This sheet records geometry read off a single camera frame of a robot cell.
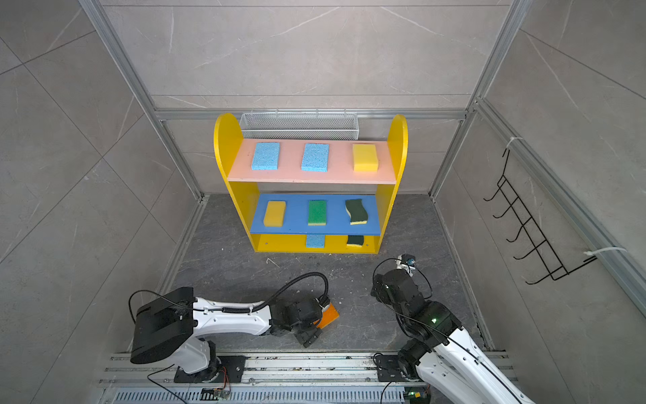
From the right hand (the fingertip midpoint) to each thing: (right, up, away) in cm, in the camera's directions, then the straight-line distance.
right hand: (384, 278), depth 77 cm
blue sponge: (-23, +9, +24) cm, 35 cm away
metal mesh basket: (-29, +55, +21) cm, 66 cm away
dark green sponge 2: (-6, +20, +16) cm, 26 cm away
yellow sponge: (-38, +21, +17) cm, 46 cm away
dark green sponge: (-7, +9, +21) cm, 24 cm away
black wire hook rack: (+38, +10, -15) cm, 42 cm away
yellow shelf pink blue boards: (-19, +27, +20) cm, 39 cm away
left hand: (-22, -16, +6) cm, 28 cm away
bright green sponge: (-22, +21, +17) cm, 34 cm away
